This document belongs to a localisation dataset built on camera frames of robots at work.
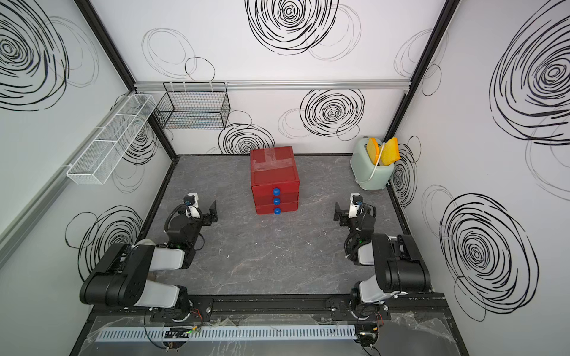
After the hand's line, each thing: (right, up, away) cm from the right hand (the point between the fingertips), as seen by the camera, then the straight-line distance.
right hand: (351, 203), depth 90 cm
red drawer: (-30, +6, -7) cm, 31 cm away
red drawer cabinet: (-31, +10, -8) cm, 33 cm away
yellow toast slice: (+19, +21, +6) cm, 29 cm away
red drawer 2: (-36, +1, -2) cm, 36 cm away
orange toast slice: (+11, +22, +4) cm, 25 cm away
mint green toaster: (+8, +12, +5) cm, 15 cm away
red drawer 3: (-30, -3, +4) cm, 31 cm away
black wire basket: (-67, +42, +7) cm, 80 cm away
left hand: (-60, +1, -1) cm, 60 cm away
